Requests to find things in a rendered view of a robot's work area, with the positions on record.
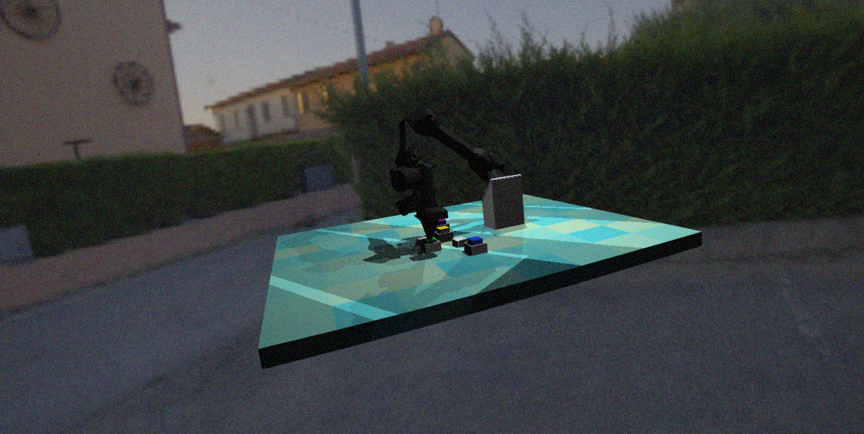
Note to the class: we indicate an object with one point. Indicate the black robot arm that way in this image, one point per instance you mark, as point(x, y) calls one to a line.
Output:
point(407, 175)

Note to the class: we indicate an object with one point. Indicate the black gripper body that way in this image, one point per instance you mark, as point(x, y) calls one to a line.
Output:
point(431, 211)

